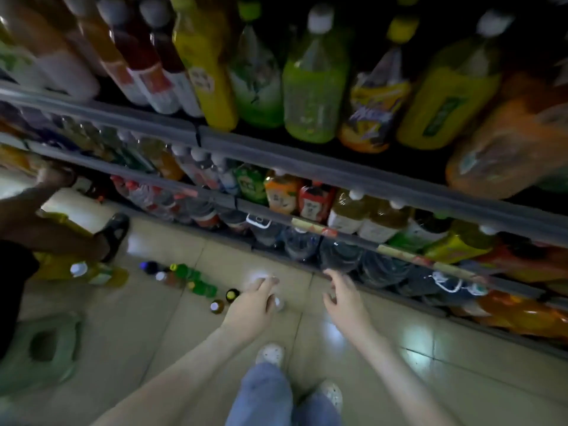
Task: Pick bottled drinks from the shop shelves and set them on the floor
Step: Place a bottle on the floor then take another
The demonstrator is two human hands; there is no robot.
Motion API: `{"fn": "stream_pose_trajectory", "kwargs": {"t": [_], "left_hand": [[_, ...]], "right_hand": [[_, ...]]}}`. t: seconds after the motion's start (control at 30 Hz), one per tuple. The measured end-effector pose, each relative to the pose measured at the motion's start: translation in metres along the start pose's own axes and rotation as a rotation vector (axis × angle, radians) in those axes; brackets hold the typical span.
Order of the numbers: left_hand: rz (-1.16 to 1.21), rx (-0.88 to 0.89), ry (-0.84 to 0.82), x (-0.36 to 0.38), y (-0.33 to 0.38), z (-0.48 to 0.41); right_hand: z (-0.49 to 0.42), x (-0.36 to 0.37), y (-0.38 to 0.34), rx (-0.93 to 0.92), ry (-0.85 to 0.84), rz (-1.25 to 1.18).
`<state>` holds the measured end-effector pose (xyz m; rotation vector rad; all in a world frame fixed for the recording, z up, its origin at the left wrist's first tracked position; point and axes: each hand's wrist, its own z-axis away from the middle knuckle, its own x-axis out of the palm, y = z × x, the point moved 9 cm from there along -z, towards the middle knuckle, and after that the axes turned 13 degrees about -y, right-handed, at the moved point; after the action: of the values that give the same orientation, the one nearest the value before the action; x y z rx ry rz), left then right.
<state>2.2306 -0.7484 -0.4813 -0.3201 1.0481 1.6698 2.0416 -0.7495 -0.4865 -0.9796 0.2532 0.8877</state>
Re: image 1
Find person's right hand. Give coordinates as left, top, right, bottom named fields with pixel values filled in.
left=321, top=269, right=376, bottom=344

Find person's blue jeans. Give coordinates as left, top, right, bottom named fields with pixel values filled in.
left=224, top=362, right=343, bottom=426

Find person's right forearm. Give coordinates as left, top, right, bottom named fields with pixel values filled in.
left=350, top=326, right=458, bottom=426

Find drinks shelf unit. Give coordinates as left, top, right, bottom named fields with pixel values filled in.
left=0, top=0, right=568, bottom=360

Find person's white shoe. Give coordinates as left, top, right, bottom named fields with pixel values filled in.
left=256, top=342, right=287, bottom=367
left=315, top=379, right=344, bottom=414

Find green plastic stool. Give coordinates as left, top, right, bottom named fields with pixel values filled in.
left=0, top=313, right=85, bottom=396

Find person's left hand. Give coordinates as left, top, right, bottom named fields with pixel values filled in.
left=222, top=276, right=280, bottom=347

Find person's left forearm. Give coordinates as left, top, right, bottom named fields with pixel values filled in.
left=93, top=328, right=259, bottom=426

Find green bottle yellow cap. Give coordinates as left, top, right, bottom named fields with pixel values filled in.
left=170, top=263, right=202, bottom=282
left=187, top=279, right=220, bottom=298

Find yellow shelf edge strip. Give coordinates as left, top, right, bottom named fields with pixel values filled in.
left=291, top=217, right=330, bottom=236
left=377, top=244, right=477, bottom=282

